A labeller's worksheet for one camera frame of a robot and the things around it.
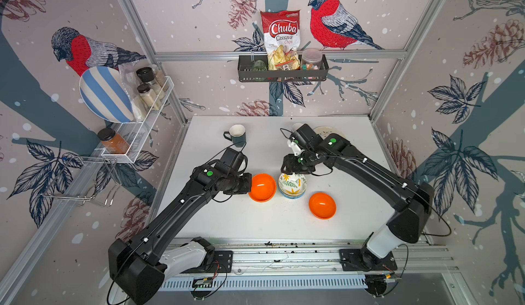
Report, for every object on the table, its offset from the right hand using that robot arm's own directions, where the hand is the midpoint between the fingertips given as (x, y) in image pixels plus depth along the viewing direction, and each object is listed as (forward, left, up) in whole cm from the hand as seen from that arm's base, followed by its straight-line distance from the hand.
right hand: (286, 168), depth 76 cm
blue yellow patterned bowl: (-5, -4, -14) cm, 16 cm away
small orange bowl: (-5, +9, -6) cm, 12 cm away
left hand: (-5, +12, -2) cm, 13 cm away
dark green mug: (+25, +23, -10) cm, 36 cm away
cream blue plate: (+37, -24, -20) cm, 48 cm away
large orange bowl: (-7, -16, -18) cm, 25 cm away
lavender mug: (+33, -6, -12) cm, 36 cm away
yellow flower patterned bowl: (+2, -3, -16) cm, 16 cm away
